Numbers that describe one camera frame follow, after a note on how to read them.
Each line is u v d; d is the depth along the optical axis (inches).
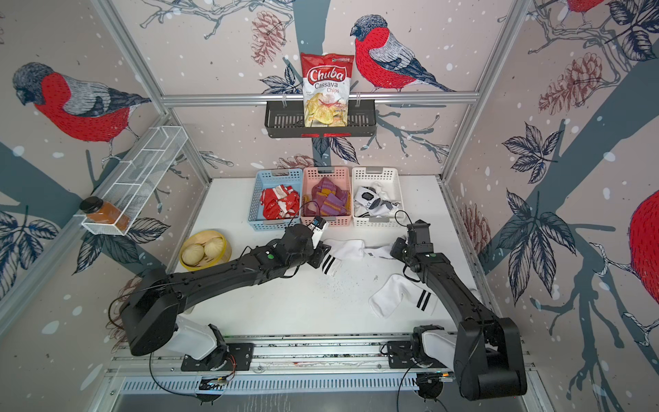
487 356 15.8
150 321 16.6
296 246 24.7
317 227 28.4
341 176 46.5
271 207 42.2
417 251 26.0
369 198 42.0
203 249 35.7
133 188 30.4
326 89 33.7
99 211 23.6
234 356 28.7
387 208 40.8
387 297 33.6
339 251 37.2
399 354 28.7
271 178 46.3
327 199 42.0
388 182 46.5
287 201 42.1
